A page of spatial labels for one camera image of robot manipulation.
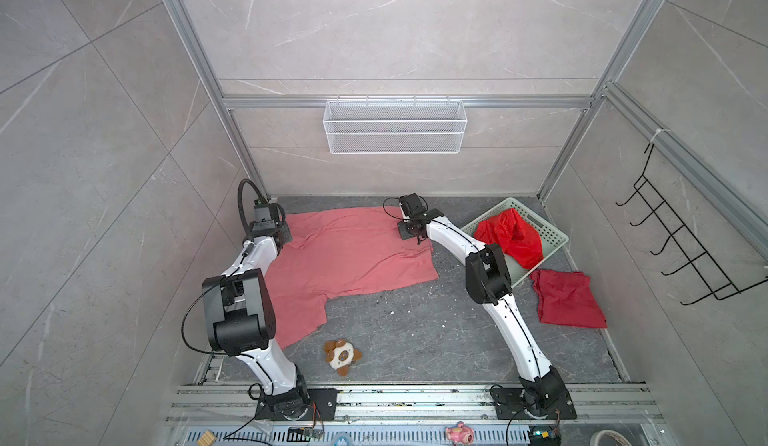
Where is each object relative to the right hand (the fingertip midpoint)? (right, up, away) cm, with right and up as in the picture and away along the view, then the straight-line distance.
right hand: (407, 224), depth 110 cm
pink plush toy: (+10, -48, -43) cm, 65 cm away
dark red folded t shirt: (+48, -23, -20) cm, 57 cm away
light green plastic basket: (+50, -4, -9) cm, 51 cm away
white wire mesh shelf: (-5, +34, -10) cm, 35 cm away
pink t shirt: (-25, -10, -3) cm, 27 cm away
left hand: (-45, 0, -17) cm, 48 cm away
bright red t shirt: (+35, -3, -14) cm, 38 cm away
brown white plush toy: (-20, -34, -32) cm, 51 cm away
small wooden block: (-49, -50, -42) cm, 82 cm away
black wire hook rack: (+61, -11, -50) cm, 80 cm away
